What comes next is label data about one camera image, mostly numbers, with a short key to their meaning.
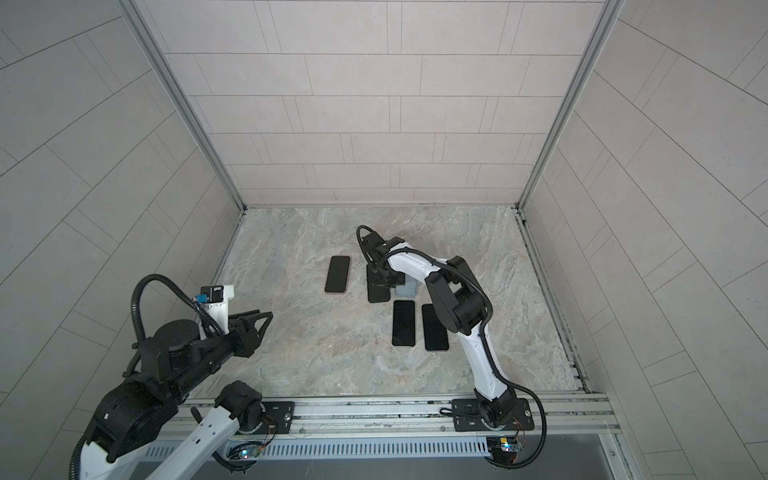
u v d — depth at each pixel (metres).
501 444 0.68
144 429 0.39
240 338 0.52
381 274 0.84
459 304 0.55
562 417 0.72
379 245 0.78
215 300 0.51
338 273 0.97
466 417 0.71
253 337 0.57
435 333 0.85
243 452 0.65
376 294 0.91
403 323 0.87
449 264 0.57
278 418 0.71
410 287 0.94
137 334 0.41
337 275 0.97
